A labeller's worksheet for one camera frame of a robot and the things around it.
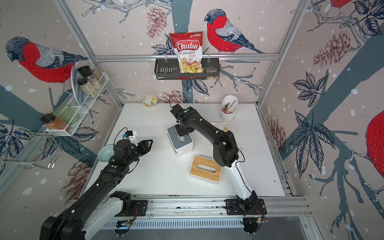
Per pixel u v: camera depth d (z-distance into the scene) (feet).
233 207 2.38
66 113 2.15
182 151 2.88
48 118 2.01
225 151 1.81
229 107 3.48
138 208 2.39
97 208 1.62
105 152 3.02
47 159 2.12
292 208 2.44
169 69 3.10
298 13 2.44
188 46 2.62
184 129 2.55
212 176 2.61
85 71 2.61
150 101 4.01
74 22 2.52
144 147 2.38
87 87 2.51
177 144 2.82
